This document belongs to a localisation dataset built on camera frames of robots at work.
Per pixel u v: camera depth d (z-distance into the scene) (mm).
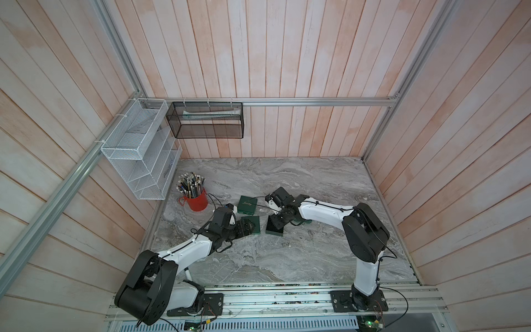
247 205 993
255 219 952
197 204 974
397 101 932
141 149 662
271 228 854
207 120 1040
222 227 694
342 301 730
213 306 736
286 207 720
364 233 495
